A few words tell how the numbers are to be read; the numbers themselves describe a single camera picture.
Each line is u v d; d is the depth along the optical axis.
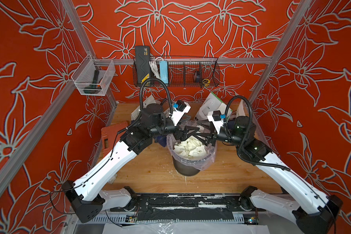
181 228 0.67
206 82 0.95
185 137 0.53
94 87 0.81
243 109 0.90
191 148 0.76
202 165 0.66
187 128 0.51
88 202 0.39
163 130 0.48
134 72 0.87
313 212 0.39
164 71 0.89
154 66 0.85
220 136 0.56
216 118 0.52
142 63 0.88
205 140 0.57
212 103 0.89
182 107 0.49
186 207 0.73
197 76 0.93
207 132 0.55
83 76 0.80
